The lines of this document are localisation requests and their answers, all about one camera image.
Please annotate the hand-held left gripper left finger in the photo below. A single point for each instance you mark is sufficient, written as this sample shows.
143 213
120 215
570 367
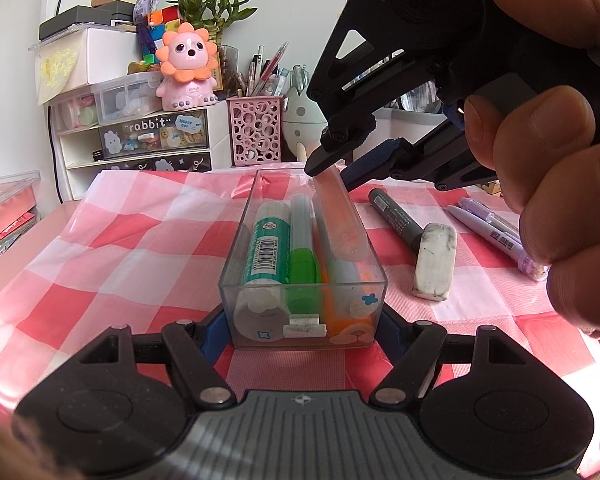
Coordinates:
212 332

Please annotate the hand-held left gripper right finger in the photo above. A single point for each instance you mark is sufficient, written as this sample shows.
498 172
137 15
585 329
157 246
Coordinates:
387 332

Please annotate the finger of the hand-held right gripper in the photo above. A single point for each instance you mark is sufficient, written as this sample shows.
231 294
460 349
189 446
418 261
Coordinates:
350 85
375 160

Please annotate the grey marker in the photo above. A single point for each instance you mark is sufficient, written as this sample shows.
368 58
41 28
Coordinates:
397 220

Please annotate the pink highlighter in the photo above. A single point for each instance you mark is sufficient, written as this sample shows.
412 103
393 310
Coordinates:
340 220

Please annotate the pale blue highlighter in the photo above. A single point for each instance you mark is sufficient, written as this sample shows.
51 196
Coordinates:
340 272

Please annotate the white eraser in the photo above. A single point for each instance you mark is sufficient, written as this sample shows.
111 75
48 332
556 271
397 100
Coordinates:
434 260

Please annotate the green white glue stick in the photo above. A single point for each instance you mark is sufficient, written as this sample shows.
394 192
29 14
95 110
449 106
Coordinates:
267 255

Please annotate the clear plastic box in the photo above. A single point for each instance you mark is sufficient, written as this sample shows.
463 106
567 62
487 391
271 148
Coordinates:
300 270

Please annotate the green highlighter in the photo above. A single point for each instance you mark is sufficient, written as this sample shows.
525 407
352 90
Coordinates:
302 260

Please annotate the purple pen with dome cap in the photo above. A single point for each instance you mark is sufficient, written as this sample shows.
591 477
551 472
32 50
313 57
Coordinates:
500 242

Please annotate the person's right hand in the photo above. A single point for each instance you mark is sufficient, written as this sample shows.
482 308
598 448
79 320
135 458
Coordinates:
570 200

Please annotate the bundle of teal grey pens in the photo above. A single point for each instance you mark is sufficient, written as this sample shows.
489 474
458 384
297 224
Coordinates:
297 77

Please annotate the grey flower-shaped pen holder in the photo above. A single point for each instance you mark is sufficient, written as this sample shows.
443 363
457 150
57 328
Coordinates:
415 122

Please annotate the green egg-shaped pen holder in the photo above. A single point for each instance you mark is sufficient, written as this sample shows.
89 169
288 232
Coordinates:
302 115

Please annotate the bundle of red black pens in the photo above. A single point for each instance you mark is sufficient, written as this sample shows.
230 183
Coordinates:
265 72

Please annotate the pink perforated pen holder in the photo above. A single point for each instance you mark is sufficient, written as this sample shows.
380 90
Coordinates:
255 130

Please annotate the pink checkered cloth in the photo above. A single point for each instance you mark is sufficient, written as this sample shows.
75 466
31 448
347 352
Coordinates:
130 260

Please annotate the glass vase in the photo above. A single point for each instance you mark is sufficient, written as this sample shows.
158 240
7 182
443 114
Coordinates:
227 70

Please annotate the lucky bamboo plant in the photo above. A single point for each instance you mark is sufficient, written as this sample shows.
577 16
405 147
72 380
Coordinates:
215 10

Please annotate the pink lion toy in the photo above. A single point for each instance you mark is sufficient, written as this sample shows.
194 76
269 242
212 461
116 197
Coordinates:
185 72

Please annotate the white drawer organizer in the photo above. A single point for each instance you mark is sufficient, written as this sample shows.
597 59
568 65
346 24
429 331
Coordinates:
140 150

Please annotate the colourful puzzle cube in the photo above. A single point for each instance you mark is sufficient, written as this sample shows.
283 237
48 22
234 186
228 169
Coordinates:
157 30

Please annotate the purple hanging charm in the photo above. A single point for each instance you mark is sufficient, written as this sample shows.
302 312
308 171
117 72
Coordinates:
145 2

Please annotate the clear lidded storage box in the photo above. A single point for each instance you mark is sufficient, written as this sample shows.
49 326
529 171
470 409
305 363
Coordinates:
127 97

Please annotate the pink gift box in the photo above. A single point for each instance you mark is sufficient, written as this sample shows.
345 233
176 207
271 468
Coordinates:
5 200

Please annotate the white storage box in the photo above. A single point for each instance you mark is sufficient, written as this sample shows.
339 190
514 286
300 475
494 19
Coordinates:
95 55

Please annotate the long dark grey case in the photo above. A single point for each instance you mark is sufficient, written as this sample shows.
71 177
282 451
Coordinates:
72 20

